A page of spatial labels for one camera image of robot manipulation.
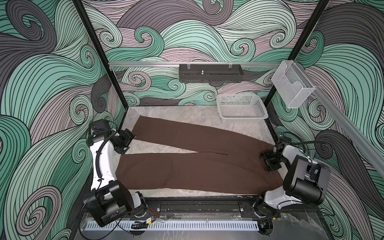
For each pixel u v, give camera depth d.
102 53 0.88
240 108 1.18
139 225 0.72
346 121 0.59
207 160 0.91
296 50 0.86
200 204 0.76
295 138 0.81
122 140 0.66
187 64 0.93
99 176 0.41
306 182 0.45
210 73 0.97
